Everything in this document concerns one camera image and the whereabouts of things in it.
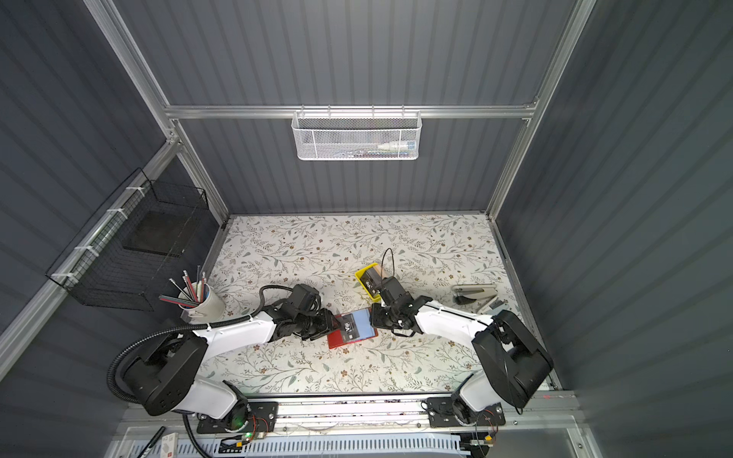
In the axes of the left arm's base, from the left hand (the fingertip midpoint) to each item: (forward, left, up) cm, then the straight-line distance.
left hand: (341, 332), depth 86 cm
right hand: (+4, -10, +2) cm, 10 cm away
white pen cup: (+6, +42, +7) cm, 43 cm away
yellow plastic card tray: (+12, -12, 0) cm, 16 cm away
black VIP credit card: (+3, -2, -2) cm, 4 cm away
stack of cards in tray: (+18, -9, +1) cm, 20 cm away
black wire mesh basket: (+11, +53, +25) cm, 60 cm away
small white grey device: (+9, -51, 0) cm, 51 cm away
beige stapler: (+13, -41, 0) cm, 42 cm away
